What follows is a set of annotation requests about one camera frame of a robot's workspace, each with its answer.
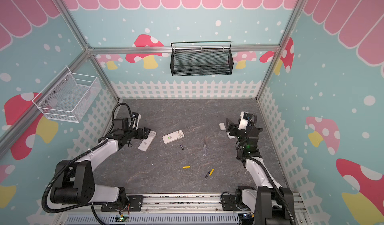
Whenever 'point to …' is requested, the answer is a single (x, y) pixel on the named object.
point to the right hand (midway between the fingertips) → (232, 118)
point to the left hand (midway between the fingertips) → (143, 131)
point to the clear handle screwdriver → (204, 148)
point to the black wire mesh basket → (201, 62)
